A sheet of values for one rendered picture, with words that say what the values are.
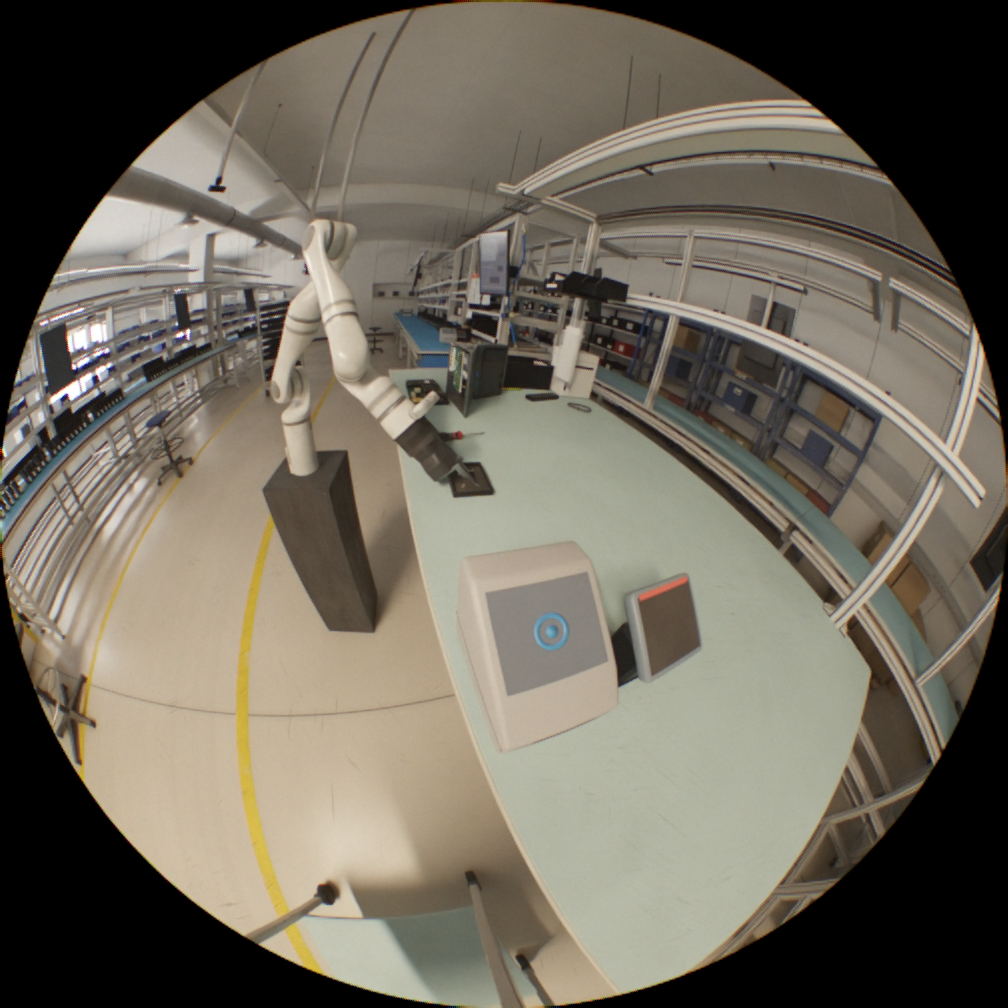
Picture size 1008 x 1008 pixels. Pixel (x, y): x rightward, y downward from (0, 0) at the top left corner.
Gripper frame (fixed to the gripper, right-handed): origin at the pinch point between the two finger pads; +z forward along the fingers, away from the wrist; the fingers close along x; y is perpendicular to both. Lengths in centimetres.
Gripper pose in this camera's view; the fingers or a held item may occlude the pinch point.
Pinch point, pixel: (476, 484)
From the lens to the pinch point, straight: 61.2
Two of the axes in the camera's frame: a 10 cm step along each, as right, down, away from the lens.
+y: -8.0, 4.4, 4.0
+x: -0.8, 6.0, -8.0
